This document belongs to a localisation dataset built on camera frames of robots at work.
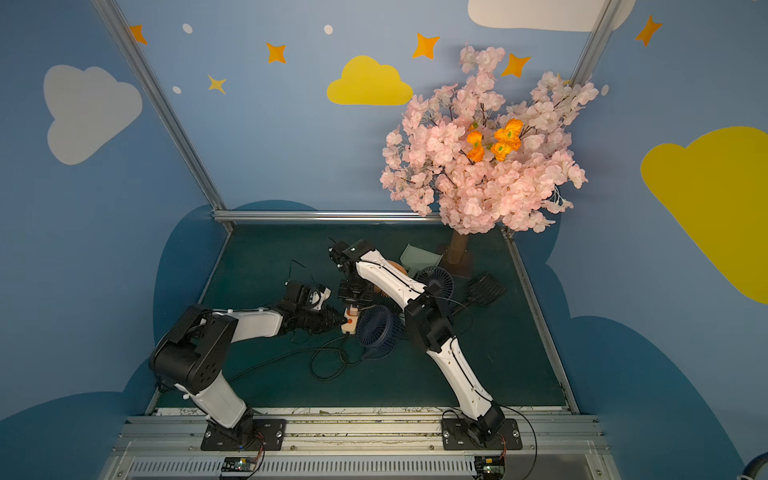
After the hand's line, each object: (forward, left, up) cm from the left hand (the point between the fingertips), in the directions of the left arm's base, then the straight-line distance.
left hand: (346, 318), depth 93 cm
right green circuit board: (-37, -39, -3) cm, 54 cm away
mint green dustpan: (+27, -24, -2) cm, 36 cm away
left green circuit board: (-38, +22, -3) cm, 44 cm away
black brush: (+14, -48, -3) cm, 50 cm away
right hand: (+3, -2, +3) cm, 5 cm away
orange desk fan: (-3, -15, +33) cm, 36 cm away
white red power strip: (-3, -2, 0) cm, 3 cm away
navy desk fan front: (-7, -11, +7) cm, 14 cm away
